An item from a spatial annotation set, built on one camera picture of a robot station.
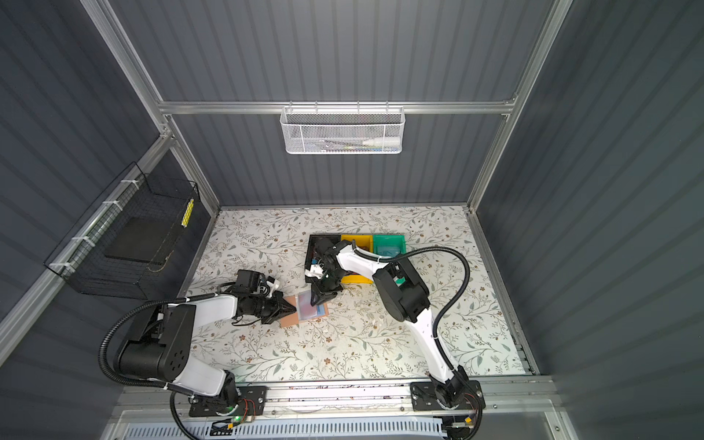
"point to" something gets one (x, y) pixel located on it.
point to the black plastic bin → (317, 245)
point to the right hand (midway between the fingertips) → (317, 302)
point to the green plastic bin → (390, 245)
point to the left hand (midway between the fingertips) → (297, 312)
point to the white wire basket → (342, 130)
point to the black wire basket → (121, 246)
